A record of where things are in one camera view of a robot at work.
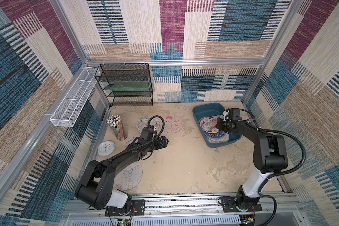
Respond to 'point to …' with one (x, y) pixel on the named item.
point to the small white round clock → (106, 148)
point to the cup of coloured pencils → (116, 125)
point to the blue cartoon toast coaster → (221, 133)
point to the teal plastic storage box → (203, 111)
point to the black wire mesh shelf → (125, 84)
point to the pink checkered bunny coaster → (172, 125)
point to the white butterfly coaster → (128, 177)
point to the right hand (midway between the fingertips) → (218, 126)
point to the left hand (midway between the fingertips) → (164, 142)
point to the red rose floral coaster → (209, 123)
